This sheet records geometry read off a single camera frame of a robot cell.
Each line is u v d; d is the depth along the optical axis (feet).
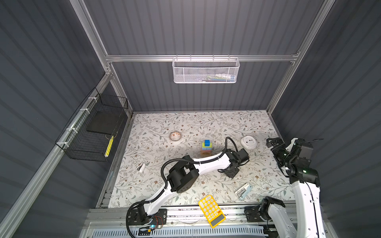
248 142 3.22
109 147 2.24
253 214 2.42
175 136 3.46
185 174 1.80
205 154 3.13
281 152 2.12
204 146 2.92
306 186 1.49
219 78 3.00
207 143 2.87
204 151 3.07
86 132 2.36
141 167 2.92
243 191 2.62
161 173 1.70
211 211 2.42
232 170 2.48
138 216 2.13
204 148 2.97
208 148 2.97
